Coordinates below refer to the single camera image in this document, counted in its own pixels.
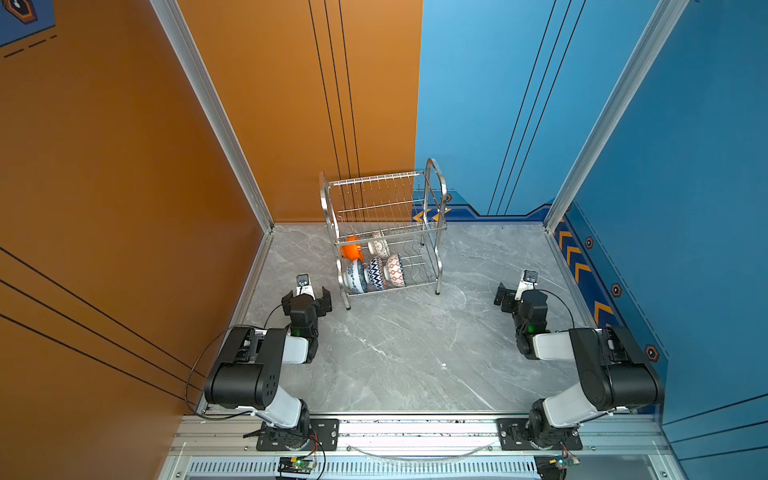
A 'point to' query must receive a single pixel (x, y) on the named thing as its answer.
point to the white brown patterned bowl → (378, 247)
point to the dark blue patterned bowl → (394, 274)
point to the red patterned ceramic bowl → (373, 274)
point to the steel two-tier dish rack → (387, 229)
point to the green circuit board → (295, 465)
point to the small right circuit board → (563, 463)
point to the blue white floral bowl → (357, 277)
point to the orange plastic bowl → (352, 252)
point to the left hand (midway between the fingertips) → (308, 287)
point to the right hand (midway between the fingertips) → (514, 286)
